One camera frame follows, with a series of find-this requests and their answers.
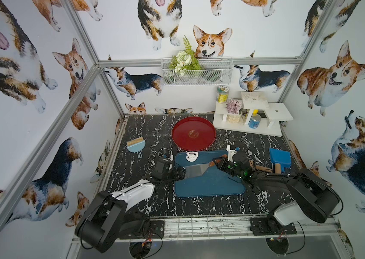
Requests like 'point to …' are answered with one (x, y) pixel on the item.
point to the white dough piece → (191, 156)
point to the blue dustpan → (278, 156)
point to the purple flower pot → (234, 108)
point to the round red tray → (193, 133)
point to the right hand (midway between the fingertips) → (216, 154)
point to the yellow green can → (222, 92)
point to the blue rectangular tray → (214, 182)
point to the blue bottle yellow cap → (254, 121)
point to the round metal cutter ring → (164, 148)
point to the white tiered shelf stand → (270, 113)
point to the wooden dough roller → (277, 168)
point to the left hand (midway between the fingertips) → (181, 168)
